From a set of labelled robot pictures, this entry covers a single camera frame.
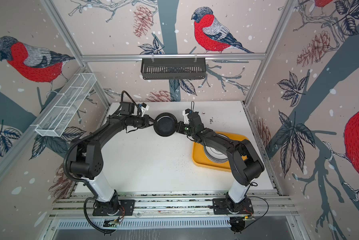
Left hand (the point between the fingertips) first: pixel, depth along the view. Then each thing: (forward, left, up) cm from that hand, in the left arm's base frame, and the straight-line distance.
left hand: (155, 122), depth 87 cm
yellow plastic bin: (-17, -27, -16) cm, 36 cm away
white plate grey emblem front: (-16, -36, -13) cm, 42 cm away
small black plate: (0, -5, -3) cm, 6 cm away
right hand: (-2, -10, -3) cm, 11 cm away
